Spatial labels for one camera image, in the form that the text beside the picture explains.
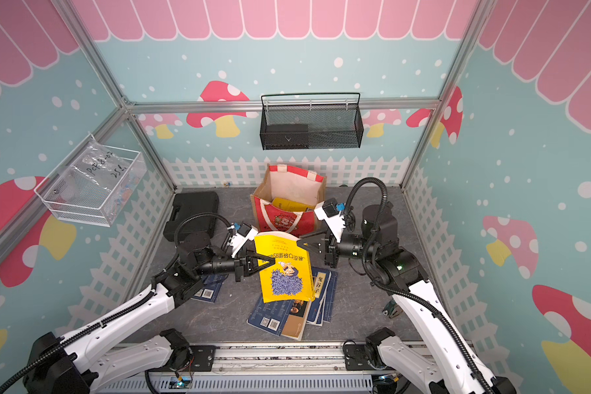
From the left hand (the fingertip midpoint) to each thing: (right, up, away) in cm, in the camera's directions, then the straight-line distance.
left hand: (273, 265), depth 66 cm
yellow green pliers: (+39, -19, +17) cm, 46 cm away
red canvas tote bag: (+4, +26, +35) cm, 43 cm away
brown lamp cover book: (+6, -20, +14) cm, 25 cm away
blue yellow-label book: (+16, -11, +19) cm, 27 cm away
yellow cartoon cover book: (+5, -3, 0) cm, 6 cm away
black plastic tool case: (-44, +18, +43) cm, 64 cm away
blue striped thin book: (-3, -20, +14) cm, 25 cm away
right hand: (+8, +7, -6) cm, 12 cm away
